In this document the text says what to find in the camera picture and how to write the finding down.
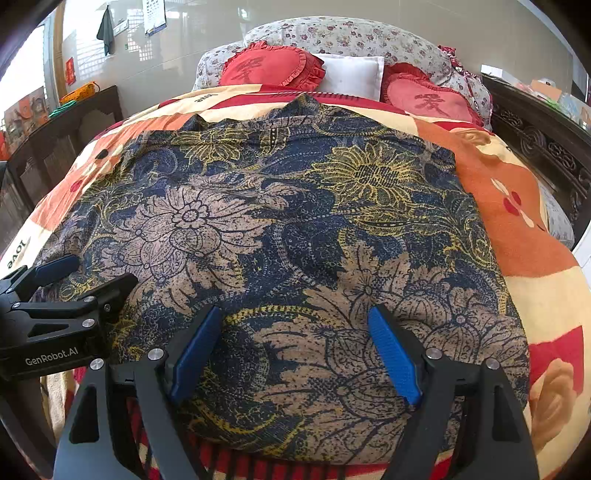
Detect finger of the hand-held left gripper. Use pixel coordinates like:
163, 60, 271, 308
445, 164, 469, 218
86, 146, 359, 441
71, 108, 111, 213
11, 273, 139, 325
0, 254, 81, 302

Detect white pillow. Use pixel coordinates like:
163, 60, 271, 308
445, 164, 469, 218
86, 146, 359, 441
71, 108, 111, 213
314, 53, 386, 102

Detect colourful printed box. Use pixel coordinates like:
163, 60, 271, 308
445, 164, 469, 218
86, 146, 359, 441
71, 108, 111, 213
4, 87, 49, 139

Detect orange red printed blanket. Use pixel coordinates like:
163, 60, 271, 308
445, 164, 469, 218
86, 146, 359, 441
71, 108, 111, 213
0, 88, 591, 480

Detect orange card box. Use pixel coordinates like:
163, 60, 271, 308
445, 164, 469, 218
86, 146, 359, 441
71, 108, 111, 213
531, 79, 561, 100

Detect floral bed sheet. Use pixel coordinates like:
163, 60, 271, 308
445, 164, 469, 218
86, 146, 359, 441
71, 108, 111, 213
538, 185, 575, 250

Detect dark wooden side cabinet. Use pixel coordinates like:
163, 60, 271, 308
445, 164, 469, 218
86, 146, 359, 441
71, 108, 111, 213
0, 85, 124, 250

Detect dark carved wooden cabinet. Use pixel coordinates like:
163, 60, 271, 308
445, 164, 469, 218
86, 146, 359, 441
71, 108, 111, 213
480, 74, 591, 241

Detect red heart-shaped pillow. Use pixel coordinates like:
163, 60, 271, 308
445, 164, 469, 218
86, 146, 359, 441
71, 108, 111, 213
379, 62, 485, 127
219, 41, 328, 90

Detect orange bag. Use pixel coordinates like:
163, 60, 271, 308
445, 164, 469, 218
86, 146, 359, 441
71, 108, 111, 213
59, 82, 100, 104

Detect dark hanging cloth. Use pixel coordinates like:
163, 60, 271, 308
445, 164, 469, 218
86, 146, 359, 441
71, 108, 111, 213
96, 6, 115, 57

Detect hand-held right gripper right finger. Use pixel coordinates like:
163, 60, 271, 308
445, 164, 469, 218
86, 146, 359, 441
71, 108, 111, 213
368, 305, 540, 480

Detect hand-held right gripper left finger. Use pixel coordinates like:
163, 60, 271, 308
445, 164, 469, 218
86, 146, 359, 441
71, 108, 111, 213
55, 305, 225, 480

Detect navy floral patterned shirt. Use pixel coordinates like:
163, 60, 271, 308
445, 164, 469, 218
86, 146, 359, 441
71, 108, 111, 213
32, 92, 531, 467

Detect wall chart poster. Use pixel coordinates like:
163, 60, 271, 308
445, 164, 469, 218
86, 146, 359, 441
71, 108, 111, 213
143, 0, 168, 38

